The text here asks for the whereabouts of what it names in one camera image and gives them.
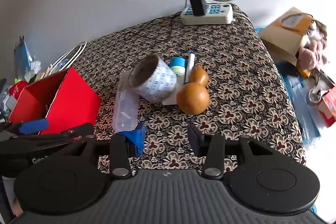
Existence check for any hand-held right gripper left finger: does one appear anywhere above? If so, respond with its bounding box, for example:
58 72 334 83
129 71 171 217
70 122 146 179

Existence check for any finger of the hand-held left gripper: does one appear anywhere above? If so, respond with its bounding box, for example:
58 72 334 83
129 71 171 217
0 119 49 136
10 123 94 148

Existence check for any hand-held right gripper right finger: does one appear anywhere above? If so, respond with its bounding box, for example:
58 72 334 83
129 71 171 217
187 123 280 179

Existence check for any clear plastic case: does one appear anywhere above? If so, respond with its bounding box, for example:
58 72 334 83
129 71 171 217
113 74 139 133

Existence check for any red cardboard box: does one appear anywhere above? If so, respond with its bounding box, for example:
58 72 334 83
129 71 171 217
8 67 102 135

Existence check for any brown wooden gourd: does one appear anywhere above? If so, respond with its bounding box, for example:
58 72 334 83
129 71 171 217
176 66 210 115

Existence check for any printed tape roll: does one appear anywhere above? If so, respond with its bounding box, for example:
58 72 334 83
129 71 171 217
128 54 177 104

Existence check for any white marker with blue cap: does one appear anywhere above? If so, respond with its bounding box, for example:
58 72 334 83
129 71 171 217
184 53 196 83

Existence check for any white tube with blue cap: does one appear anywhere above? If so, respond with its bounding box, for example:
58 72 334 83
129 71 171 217
162 56 190 106

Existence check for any person's left forearm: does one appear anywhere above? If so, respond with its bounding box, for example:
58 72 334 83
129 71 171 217
10 198 24 216

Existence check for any red pouch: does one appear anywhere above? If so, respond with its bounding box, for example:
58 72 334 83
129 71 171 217
9 80 28 98

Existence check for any floral patterned cloth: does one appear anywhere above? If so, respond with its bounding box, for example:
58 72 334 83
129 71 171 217
72 4 307 174

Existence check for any blue packet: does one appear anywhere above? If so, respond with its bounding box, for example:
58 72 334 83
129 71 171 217
14 35 33 77

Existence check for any blue plastic bag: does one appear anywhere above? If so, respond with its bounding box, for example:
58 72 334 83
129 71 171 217
278 61 322 146

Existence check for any white power strip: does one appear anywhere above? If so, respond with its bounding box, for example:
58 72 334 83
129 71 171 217
181 3 234 25

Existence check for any silver metal object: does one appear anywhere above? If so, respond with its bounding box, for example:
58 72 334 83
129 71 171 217
308 70 334 104

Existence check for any brown cardboard box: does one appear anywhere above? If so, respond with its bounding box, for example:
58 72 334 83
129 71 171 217
259 7 327 67

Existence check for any black charger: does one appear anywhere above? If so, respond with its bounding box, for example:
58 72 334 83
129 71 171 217
189 0 206 17

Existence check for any small red carton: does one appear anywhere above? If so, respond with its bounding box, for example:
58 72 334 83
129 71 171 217
317 86 336 127

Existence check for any pink plush toy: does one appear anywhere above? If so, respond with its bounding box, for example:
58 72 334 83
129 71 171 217
297 30 330 69

